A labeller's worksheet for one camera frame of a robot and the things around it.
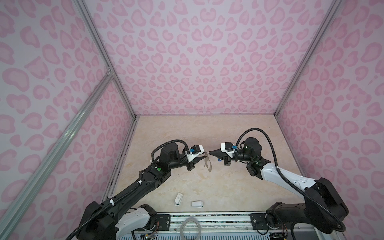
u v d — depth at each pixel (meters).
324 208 0.41
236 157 0.65
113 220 0.39
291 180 0.48
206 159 0.71
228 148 0.61
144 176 0.54
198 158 0.70
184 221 0.70
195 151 0.60
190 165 0.65
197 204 0.77
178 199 0.78
